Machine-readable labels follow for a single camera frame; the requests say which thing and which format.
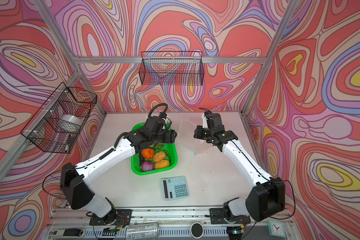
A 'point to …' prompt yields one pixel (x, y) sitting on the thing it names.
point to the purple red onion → (147, 166)
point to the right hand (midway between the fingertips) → (195, 134)
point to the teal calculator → (174, 187)
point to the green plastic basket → (137, 169)
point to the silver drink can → (142, 231)
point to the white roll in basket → (70, 123)
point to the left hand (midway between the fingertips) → (173, 132)
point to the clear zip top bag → (186, 132)
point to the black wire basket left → (57, 125)
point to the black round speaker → (196, 230)
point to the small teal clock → (276, 228)
